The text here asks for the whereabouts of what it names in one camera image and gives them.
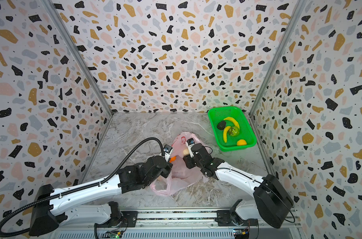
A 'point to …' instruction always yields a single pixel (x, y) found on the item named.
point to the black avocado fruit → (221, 125)
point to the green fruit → (234, 131)
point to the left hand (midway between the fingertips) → (172, 159)
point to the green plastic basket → (217, 114)
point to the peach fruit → (185, 152)
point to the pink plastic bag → (180, 177)
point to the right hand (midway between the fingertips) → (187, 156)
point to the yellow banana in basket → (233, 120)
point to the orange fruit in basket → (241, 142)
